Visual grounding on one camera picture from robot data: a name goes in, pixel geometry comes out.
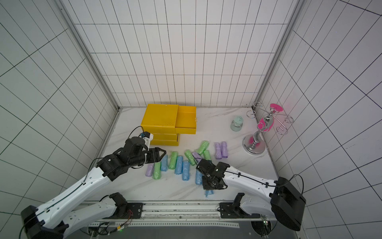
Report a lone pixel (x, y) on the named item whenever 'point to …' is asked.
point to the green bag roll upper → (204, 146)
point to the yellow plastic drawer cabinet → (166, 122)
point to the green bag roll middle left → (174, 155)
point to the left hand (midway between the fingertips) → (159, 156)
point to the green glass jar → (237, 123)
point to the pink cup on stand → (265, 123)
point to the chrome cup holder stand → (254, 144)
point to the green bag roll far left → (157, 171)
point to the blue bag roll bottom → (209, 192)
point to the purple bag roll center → (197, 157)
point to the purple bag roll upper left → (218, 151)
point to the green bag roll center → (190, 157)
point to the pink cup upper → (277, 107)
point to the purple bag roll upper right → (224, 149)
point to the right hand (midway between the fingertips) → (205, 183)
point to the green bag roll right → (207, 156)
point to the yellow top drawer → (186, 120)
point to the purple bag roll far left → (149, 171)
